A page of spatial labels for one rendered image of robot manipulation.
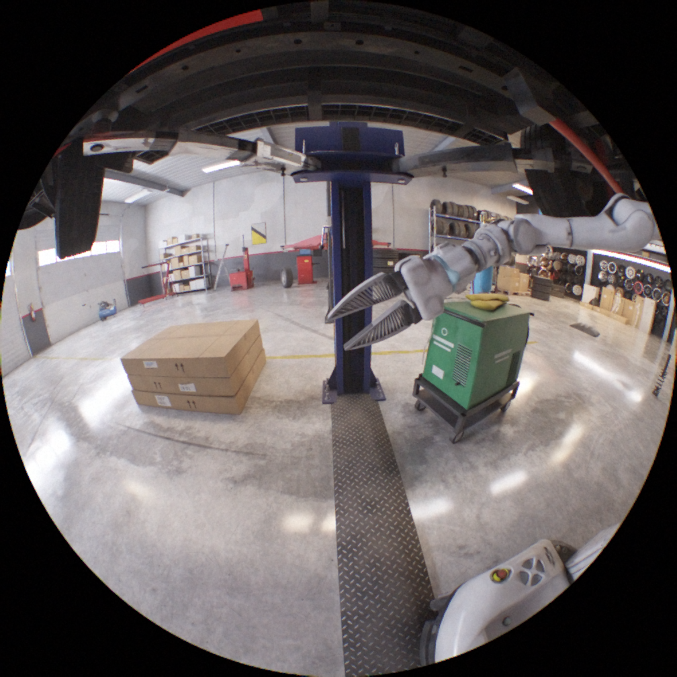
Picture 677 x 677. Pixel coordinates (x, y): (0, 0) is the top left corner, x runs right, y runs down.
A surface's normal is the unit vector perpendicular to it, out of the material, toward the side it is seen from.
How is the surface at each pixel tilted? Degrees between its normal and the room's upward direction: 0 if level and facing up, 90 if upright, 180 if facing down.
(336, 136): 90
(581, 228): 78
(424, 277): 91
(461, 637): 45
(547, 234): 102
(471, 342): 90
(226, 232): 90
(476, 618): 34
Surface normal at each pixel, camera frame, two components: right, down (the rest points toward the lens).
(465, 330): -0.94, 0.15
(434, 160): -0.76, 0.26
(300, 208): 0.04, 0.36
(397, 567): -0.03, -0.93
